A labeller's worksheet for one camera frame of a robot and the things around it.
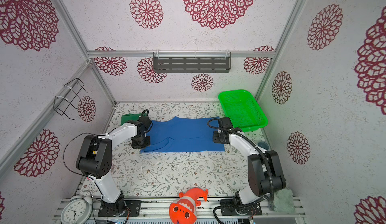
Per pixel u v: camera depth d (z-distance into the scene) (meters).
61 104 0.73
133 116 1.10
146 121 0.79
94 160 0.49
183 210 0.66
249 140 0.55
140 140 0.80
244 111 1.16
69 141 0.48
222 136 0.68
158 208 0.76
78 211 0.70
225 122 0.73
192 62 0.95
